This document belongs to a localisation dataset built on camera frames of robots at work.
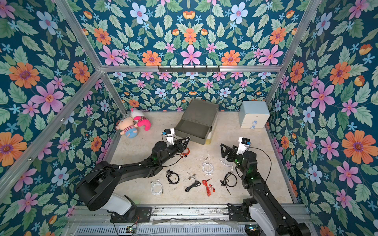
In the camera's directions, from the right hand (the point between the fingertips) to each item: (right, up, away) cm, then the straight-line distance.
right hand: (227, 144), depth 81 cm
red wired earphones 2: (-11, -26, +1) cm, 28 cm away
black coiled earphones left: (-32, -21, +6) cm, 38 cm away
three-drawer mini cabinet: (-17, +13, +8) cm, 23 cm away
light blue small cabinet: (+21, +18, +18) cm, 33 cm away
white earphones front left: (-40, -25, +2) cm, 48 cm away
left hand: (-21, +4, 0) cm, 21 cm away
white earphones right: (+2, -13, +10) cm, 17 cm away
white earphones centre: (-10, -15, +8) cm, 20 cm away
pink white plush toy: (-59, +17, +24) cm, 66 cm away
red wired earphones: (-25, -9, +14) cm, 30 cm away
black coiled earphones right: (+3, -21, +5) cm, 22 cm away
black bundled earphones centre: (-17, -23, +2) cm, 28 cm away
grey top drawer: (-17, +7, +6) cm, 19 cm away
